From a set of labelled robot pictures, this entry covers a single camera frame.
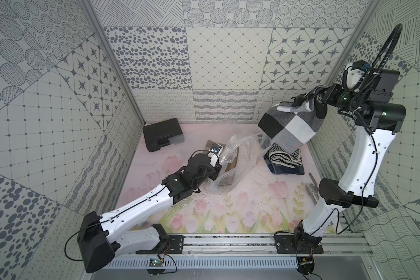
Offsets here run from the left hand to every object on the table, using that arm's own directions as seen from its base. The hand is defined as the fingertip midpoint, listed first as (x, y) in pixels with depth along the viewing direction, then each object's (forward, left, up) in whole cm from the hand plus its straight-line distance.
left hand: (223, 160), depth 72 cm
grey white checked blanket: (+15, -31, +7) cm, 35 cm away
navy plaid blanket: (+10, -32, -23) cm, 41 cm away
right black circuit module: (-33, -36, -29) cm, 57 cm away
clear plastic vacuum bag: (+19, -9, -26) cm, 33 cm away
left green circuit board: (-34, +28, -28) cm, 52 cm away
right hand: (+15, -36, +23) cm, 46 cm away
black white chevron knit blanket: (+14, -30, -15) cm, 36 cm away
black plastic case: (+31, +38, -19) cm, 52 cm away
